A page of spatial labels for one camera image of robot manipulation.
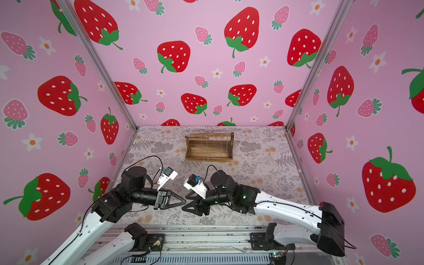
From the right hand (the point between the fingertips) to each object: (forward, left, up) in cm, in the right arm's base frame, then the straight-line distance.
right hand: (187, 199), depth 63 cm
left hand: (-3, 0, +3) cm, 4 cm away
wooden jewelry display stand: (+45, -4, -24) cm, 51 cm away
